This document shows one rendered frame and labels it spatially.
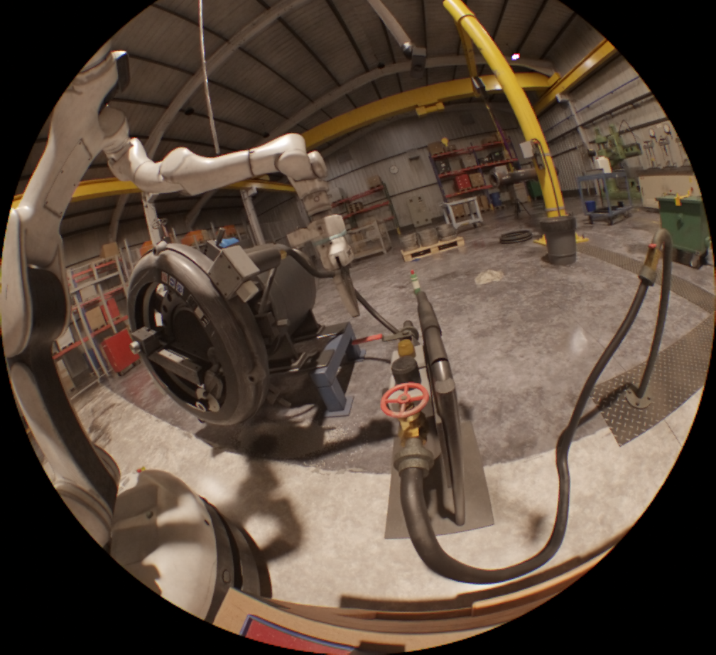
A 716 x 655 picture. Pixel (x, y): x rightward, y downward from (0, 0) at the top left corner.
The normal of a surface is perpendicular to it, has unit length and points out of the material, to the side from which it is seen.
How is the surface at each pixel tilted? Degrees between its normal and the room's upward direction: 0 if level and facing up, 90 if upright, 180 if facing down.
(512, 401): 0
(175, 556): 45
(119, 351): 90
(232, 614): 0
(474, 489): 0
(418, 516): 31
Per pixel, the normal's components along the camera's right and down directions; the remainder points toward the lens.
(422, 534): -0.04, -0.65
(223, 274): -0.16, 0.31
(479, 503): -0.32, -0.92
